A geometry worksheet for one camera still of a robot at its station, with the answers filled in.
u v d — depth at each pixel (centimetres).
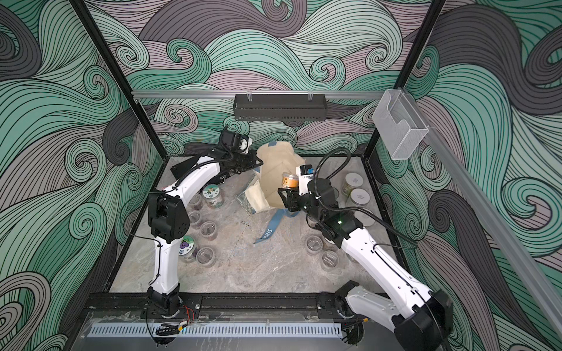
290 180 70
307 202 61
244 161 81
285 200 67
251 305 75
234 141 74
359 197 93
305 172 62
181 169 109
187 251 78
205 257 79
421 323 36
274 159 108
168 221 55
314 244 82
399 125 76
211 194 94
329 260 78
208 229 86
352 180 97
